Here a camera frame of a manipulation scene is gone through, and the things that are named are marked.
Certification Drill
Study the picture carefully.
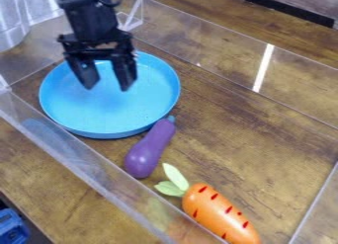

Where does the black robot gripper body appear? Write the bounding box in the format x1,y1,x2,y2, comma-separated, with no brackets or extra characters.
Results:
56,0,133,63

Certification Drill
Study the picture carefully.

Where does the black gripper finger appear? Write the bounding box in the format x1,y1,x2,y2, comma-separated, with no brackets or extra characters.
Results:
109,49,137,91
65,55,99,89

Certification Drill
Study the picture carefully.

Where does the purple toy eggplant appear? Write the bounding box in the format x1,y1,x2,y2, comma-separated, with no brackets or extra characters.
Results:
124,116,175,179

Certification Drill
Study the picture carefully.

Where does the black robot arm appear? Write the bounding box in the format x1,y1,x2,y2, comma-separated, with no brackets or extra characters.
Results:
56,0,137,91

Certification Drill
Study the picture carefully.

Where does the blue round tray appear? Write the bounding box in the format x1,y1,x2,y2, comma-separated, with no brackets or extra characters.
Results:
38,52,180,139

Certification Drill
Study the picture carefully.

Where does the white curtain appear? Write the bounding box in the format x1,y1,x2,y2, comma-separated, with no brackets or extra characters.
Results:
0,0,64,52

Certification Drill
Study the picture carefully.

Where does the dark wooden furniture edge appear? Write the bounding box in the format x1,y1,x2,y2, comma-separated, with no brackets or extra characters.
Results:
246,0,338,30

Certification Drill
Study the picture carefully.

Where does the orange toy carrot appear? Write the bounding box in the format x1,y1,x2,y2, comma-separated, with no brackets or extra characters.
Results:
155,163,262,244

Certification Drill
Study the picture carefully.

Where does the blue plastic object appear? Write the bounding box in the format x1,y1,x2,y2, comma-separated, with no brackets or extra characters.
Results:
0,208,30,244

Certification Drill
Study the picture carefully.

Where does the clear acrylic enclosure wall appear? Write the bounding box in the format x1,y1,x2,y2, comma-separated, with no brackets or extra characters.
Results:
0,0,338,244

